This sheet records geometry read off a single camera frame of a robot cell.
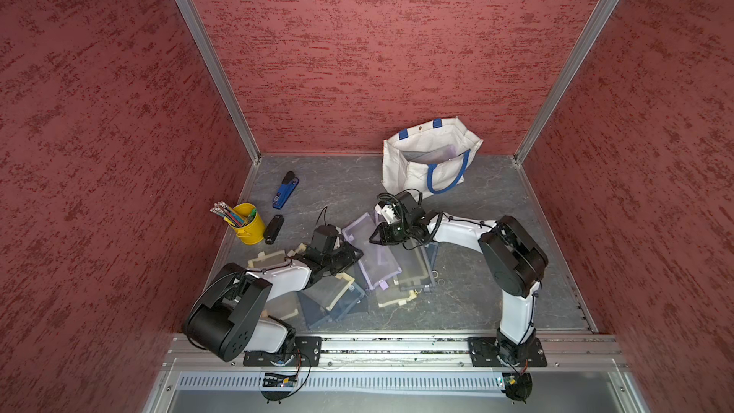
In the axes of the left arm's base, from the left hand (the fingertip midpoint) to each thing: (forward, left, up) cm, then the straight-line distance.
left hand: (362, 260), depth 89 cm
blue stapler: (+29, +30, 0) cm, 42 cm away
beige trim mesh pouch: (-11, +9, +4) cm, 14 cm away
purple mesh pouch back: (-2, -6, 0) cm, 6 cm away
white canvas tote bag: (+37, -25, +8) cm, 45 cm away
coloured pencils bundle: (+9, +41, +13) cm, 44 cm away
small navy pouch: (+5, -23, -2) cm, 24 cm away
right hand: (+5, -4, +2) cm, 6 cm away
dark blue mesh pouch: (-16, +12, -2) cm, 21 cm away
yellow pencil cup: (+7, +36, +5) cm, 36 cm away
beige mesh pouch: (-11, -16, -1) cm, 19 cm away
